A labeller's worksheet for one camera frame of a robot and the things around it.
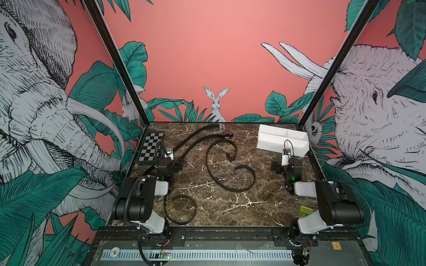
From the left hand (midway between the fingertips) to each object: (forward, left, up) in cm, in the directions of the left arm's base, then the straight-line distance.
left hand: (171, 155), depth 94 cm
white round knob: (-45, +20, -7) cm, 50 cm away
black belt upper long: (+15, -5, -8) cm, 18 cm away
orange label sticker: (-47, -77, -6) cm, 91 cm away
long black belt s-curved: (+17, -32, -6) cm, 37 cm away
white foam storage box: (+11, -66, -3) cm, 67 cm away
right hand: (-3, -64, 0) cm, 64 cm away
